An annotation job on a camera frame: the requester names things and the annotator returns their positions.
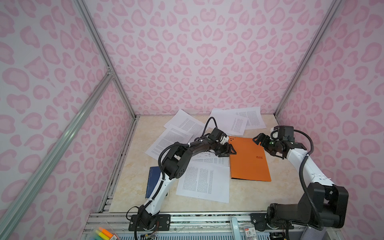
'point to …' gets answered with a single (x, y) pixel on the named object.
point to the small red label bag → (250, 232)
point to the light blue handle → (235, 228)
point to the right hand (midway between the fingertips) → (259, 140)
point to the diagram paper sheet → (208, 161)
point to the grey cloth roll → (310, 234)
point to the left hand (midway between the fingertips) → (235, 152)
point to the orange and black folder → (250, 162)
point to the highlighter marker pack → (102, 232)
